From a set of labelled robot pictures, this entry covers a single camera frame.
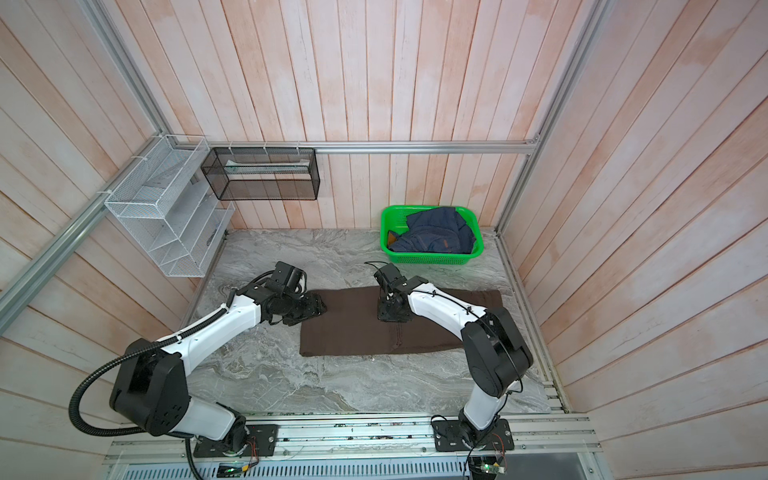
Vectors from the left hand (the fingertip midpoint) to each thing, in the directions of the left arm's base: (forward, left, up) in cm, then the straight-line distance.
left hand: (319, 316), depth 86 cm
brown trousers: (+1, -8, -7) cm, 11 cm away
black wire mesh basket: (+48, +24, +16) cm, 56 cm away
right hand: (+3, -20, -4) cm, 21 cm away
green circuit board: (-36, -45, -9) cm, 58 cm away
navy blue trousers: (+38, -39, -3) cm, 54 cm away
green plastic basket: (+46, -24, -4) cm, 51 cm away
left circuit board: (-36, +18, -10) cm, 41 cm away
